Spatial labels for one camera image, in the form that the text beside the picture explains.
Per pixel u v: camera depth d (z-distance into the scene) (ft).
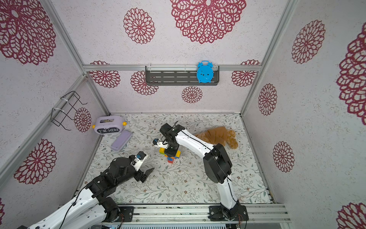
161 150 2.72
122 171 1.87
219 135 3.11
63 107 2.50
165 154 2.57
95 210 1.98
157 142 2.55
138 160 2.09
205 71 2.93
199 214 2.50
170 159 3.08
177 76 3.05
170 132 2.13
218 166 1.72
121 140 3.31
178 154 2.69
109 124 3.35
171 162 3.02
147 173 2.21
